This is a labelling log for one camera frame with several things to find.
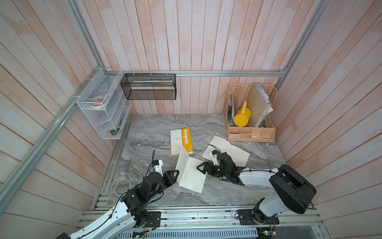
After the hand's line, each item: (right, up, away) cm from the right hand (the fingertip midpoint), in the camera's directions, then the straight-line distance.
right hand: (201, 168), depth 88 cm
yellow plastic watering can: (+29, +33, +8) cm, 45 cm away
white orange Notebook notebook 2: (-7, -5, +1) cm, 9 cm away
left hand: (-13, 0, -11) cm, 17 cm away
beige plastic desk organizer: (+32, +51, +20) cm, 64 cm away
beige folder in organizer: (+36, +38, 0) cm, 53 cm away
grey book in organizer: (+21, +35, +10) cm, 42 cm away
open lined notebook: (+16, +13, +14) cm, 25 cm away
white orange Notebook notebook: (-14, +18, +13) cm, 26 cm away
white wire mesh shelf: (-51, +27, -10) cm, 59 cm away
